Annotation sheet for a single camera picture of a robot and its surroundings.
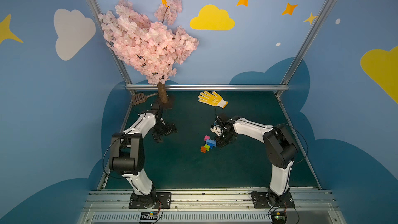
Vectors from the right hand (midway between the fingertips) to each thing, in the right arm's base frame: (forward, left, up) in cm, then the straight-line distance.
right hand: (220, 143), depth 93 cm
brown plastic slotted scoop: (+33, +60, +2) cm, 68 cm away
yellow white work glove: (+38, +3, -2) cm, 39 cm away
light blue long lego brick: (0, +5, +1) cm, 6 cm away
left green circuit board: (-38, +34, -3) cm, 51 cm away
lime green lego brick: (-3, +8, +1) cm, 8 cm away
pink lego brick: (+2, +8, +2) cm, 9 cm away
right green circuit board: (-35, -28, -4) cm, 45 cm away
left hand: (+2, +30, +5) cm, 31 cm away
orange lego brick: (-5, +10, 0) cm, 11 cm away
